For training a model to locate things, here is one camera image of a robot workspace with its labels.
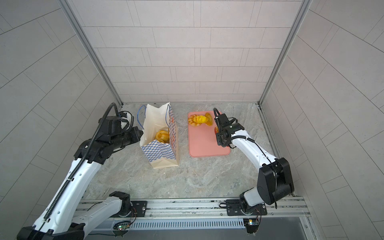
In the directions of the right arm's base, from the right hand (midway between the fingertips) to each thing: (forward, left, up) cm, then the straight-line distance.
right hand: (222, 139), depth 86 cm
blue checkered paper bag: (+14, +38, +6) cm, 41 cm away
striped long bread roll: (+9, +2, -3) cm, 10 cm away
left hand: (-3, +38, +17) cm, 42 cm away
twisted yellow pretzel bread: (+19, +18, -6) cm, 27 cm away
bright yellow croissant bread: (+18, +12, -2) cm, 21 cm away
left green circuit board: (-38, +50, -6) cm, 63 cm away
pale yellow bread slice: (+6, +36, -2) cm, 37 cm away
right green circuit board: (-40, -8, -11) cm, 42 cm away
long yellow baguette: (+7, +33, -3) cm, 34 cm away
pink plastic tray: (+7, +11, -10) cm, 17 cm away
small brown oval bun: (+18, +5, -4) cm, 19 cm away
